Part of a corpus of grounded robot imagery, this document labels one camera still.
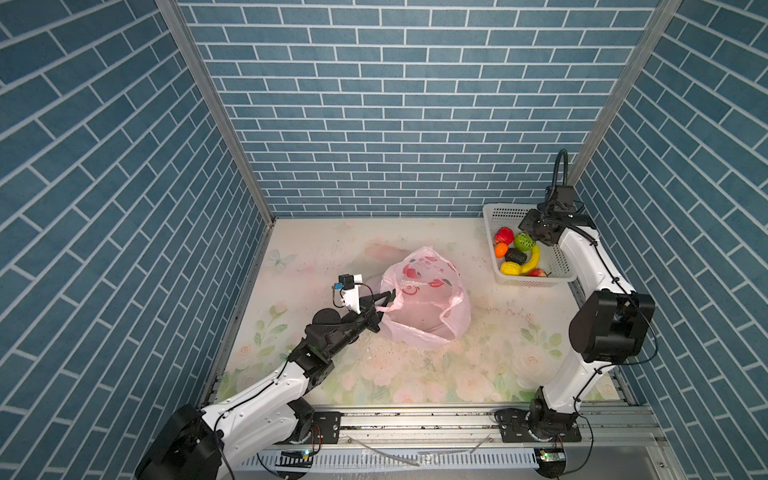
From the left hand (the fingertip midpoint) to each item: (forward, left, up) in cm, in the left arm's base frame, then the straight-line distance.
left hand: (398, 299), depth 73 cm
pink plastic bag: (+12, -9, -21) cm, 26 cm away
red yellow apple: (+20, -47, -16) cm, 54 cm away
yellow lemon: (+21, -38, -15) cm, 46 cm away
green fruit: (+31, -45, -13) cm, 57 cm away
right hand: (+27, -42, 0) cm, 50 cm away
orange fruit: (+29, -37, -15) cm, 49 cm away
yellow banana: (+25, -48, -18) cm, 57 cm away
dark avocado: (+27, -42, -16) cm, 52 cm away
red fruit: (+36, -39, -15) cm, 55 cm away
